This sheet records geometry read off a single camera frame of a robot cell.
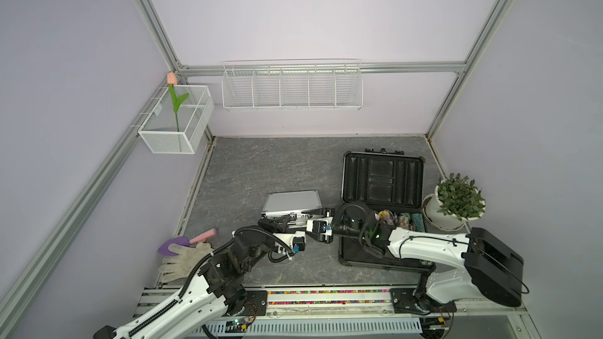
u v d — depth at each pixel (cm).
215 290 51
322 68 92
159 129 79
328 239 65
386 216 86
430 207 91
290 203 81
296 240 63
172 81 85
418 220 86
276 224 68
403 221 85
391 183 94
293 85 99
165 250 84
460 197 79
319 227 59
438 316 72
